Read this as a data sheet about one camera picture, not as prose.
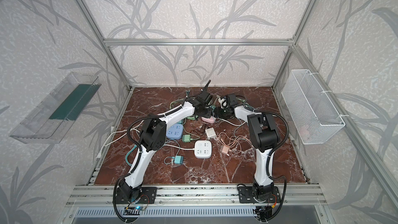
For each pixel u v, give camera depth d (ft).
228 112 2.84
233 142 2.99
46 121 2.08
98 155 2.96
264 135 1.80
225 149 2.85
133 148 2.91
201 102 2.48
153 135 1.89
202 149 2.84
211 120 3.24
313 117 2.03
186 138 2.99
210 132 3.06
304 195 2.48
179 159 2.71
